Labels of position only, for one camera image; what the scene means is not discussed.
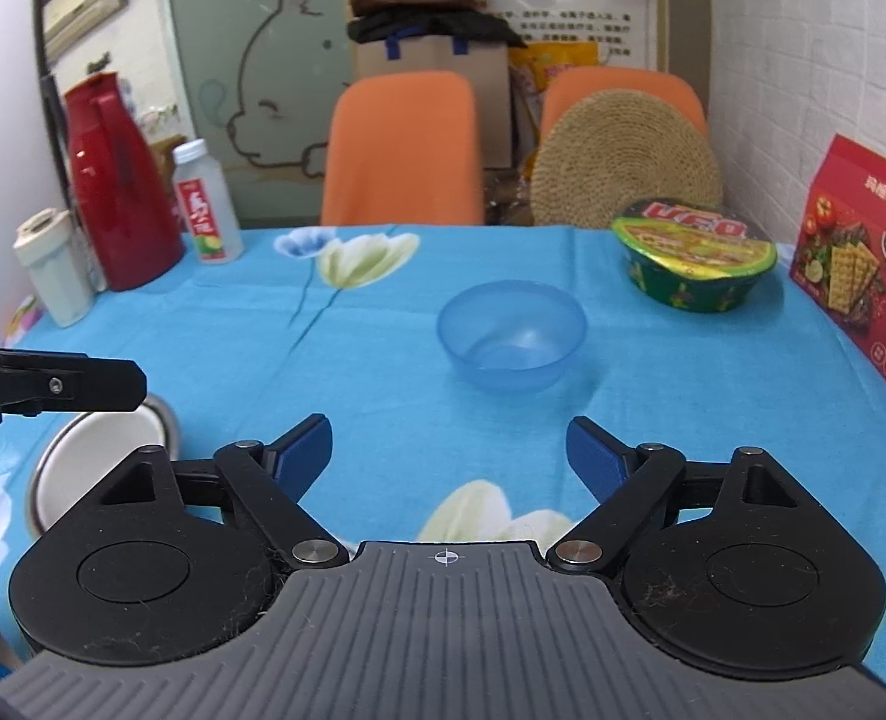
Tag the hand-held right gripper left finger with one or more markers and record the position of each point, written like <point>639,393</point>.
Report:
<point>304,450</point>

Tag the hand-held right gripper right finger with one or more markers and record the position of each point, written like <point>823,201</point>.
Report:
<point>596,454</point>

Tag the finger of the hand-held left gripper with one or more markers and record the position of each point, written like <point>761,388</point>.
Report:
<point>75,382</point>

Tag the stainless steel bowl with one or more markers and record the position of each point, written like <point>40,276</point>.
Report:
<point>90,465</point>

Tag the translucent blue plastic bowl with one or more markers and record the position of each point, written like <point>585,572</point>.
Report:
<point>510,345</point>

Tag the blue floral tablecloth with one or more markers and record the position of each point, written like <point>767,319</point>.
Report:
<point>338,360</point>

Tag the white lidded cup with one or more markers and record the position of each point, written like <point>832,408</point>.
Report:
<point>56,277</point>

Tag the red thermos jug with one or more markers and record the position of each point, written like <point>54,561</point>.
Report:
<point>120,225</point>

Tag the green instant noodle bowl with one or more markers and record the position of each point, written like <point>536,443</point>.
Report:
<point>690,277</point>

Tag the clear bottle with red label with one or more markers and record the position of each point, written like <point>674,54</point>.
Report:
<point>206,217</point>

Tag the round woven straw mat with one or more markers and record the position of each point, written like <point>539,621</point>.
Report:
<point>623,165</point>

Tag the red cracker box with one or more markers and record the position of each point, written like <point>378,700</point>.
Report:
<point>862,300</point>

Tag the orange chair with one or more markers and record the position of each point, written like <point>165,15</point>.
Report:
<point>401,150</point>
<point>615,82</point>

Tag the white air conditioner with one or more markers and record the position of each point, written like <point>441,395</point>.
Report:
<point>83,0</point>

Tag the frosted glass door with cat drawing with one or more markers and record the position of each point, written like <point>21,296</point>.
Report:
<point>188,15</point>

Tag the yellow bag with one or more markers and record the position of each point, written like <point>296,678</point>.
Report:
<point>555,60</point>

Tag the cardboard box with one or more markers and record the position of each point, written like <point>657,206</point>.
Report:
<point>424,60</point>

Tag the black cloth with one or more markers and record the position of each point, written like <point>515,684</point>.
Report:
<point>443,24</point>

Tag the white wall poster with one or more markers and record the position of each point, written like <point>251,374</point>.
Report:
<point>585,15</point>

